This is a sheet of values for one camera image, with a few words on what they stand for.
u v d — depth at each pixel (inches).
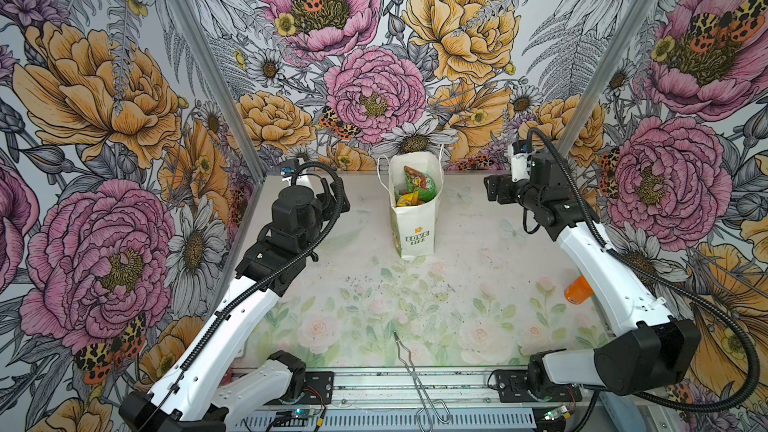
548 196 22.4
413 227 33.5
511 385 29.3
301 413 28.1
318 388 29.2
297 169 21.5
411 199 33.8
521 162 27.0
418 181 37.1
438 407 28.5
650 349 15.5
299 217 19.0
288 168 22.0
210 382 15.5
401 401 28.8
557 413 28.2
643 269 31.8
